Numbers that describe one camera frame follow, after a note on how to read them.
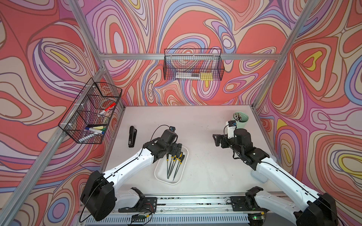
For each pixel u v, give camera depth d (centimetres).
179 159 89
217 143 72
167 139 61
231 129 69
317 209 38
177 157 91
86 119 75
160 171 84
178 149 75
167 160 89
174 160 89
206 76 91
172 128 73
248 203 65
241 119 91
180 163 88
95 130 70
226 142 71
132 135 98
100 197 39
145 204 73
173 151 73
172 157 91
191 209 73
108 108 77
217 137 72
